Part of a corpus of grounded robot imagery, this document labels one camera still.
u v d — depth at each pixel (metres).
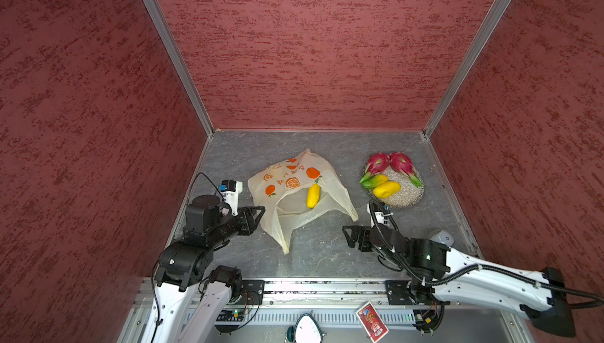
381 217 0.66
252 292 0.72
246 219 0.56
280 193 0.81
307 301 0.73
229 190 0.58
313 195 0.92
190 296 0.40
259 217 0.64
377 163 0.98
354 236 0.66
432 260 0.51
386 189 0.94
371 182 0.96
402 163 0.99
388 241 0.53
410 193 0.97
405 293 0.74
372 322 0.68
